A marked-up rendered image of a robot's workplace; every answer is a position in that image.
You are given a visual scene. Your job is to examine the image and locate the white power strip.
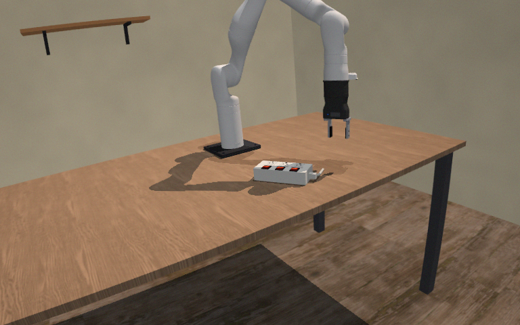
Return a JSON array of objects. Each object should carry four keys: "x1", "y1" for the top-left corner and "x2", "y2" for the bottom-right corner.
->
[{"x1": 253, "y1": 160, "x2": 324, "y2": 186}]

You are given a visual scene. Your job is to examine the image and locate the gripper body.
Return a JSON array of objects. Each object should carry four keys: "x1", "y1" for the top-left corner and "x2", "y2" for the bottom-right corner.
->
[{"x1": 323, "y1": 64, "x2": 357, "y2": 119}]

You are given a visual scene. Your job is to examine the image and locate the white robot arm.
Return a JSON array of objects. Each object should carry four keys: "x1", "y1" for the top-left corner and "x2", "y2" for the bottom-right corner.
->
[{"x1": 211, "y1": 0, "x2": 349, "y2": 149}]

